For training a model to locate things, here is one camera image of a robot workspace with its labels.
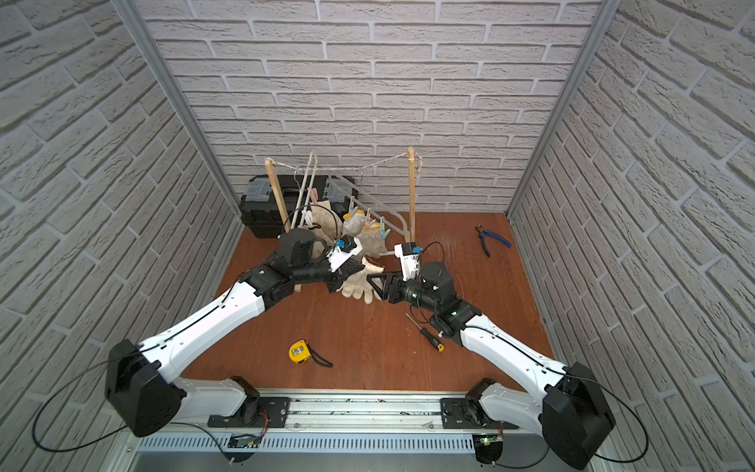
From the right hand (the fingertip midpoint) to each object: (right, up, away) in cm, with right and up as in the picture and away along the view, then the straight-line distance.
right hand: (375, 277), depth 74 cm
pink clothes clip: (-19, +24, +15) cm, 34 cm away
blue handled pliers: (+40, +13, +39) cm, 58 cm away
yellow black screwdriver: (+15, -19, +13) cm, 28 cm away
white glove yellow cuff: (-8, +15, +20) cm, 26 cm away
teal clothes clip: (+2, +12, +9) cm, 15 cm away
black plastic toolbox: (-41, +20, +24) cm, 52 cm away
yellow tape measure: (-22, -22, +8) cm, 32 cm away
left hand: (-3, +4, 0) cm, 5 cm away
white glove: (-18, +16, +22) cm, 32 cm away
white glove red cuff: (-5, -3, +8) cm, 10 cm away
